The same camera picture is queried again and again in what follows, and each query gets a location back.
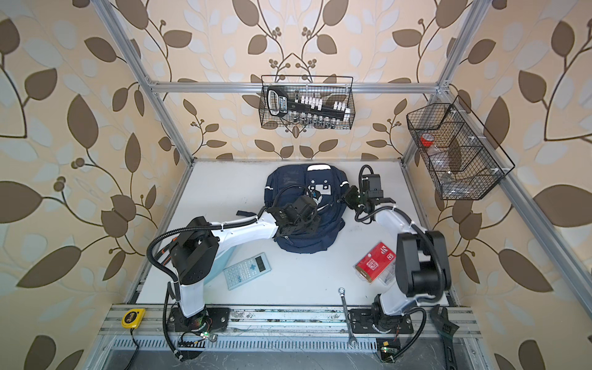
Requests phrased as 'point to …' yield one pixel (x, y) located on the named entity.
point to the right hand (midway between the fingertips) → (341, 196)
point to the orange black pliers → (163, 250)
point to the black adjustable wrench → (447, 329)
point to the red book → (375, 261)
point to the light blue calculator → (246, 270)
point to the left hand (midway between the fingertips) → (314, 214)
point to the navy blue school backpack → (325, 184)
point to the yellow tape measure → (132, 317)
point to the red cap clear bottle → (428, 142)
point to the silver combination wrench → (351, 338)
